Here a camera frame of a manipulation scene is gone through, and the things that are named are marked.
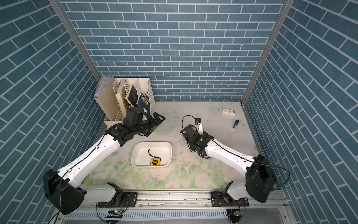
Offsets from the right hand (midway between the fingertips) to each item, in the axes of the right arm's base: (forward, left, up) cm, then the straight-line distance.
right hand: (200, 134), depth 84 cm
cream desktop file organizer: (+15, +63, +7) cm, 65 cm away
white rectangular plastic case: (+31, -24, -12) cm, 41 cm away
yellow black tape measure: (-14, +27, -12) cm, 32 cm away
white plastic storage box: (-12, +37, -15) cm, 42 cm away
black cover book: (+26, +51, +3) cm, 57 cm away
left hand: (-1, +20, +11) cm, 23 cm away
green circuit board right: (-36, -21, -15) cm, 45 cm away
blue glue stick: (+16, -26, -5) cm, 31 cm away
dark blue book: (+26, +44, -2) cm, 51 cm away
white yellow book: (+18, +52, +9) cm, 56 cm away
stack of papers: (+25, +66, +16) cm, 73 cm away
